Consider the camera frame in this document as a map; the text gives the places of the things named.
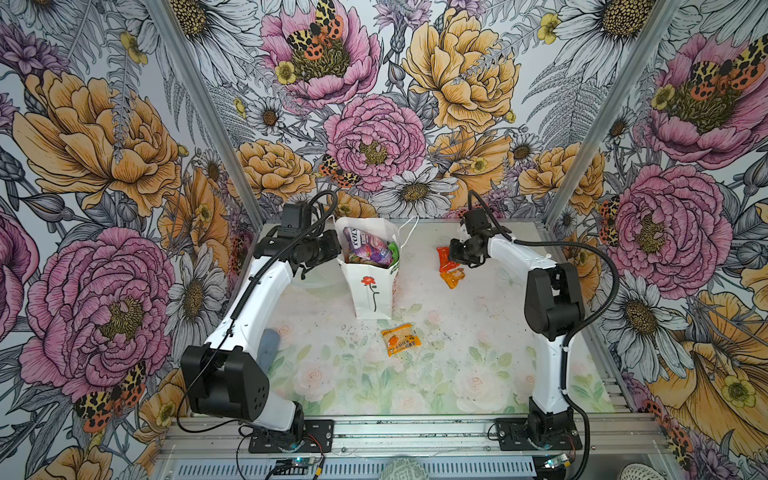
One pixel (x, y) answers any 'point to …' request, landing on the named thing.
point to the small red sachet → (444, 262)
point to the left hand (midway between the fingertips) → (340, 255)
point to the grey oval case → (269, 345)
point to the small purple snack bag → (361, 247)
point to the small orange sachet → (453, 277)
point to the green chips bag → (395, 252)
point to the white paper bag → (372, 287)
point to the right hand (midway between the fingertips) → (451, 263)
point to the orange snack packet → (400, 339)
